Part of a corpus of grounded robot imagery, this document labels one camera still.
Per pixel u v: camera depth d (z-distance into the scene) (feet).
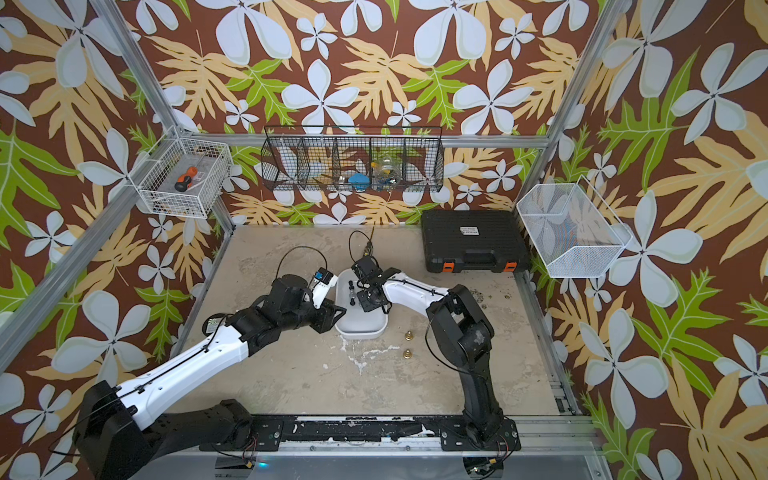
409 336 2.94
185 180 2.62
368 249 3.66
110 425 1.27
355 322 2.95
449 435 2.41
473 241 3.60
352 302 3.23
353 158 3.21
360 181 3.08
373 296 2.31
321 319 2.22
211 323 3.01
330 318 2.29
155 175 2.63
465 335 1.71
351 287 3.32
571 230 2.74
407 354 2.83
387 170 3.10
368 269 2.51
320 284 2.22
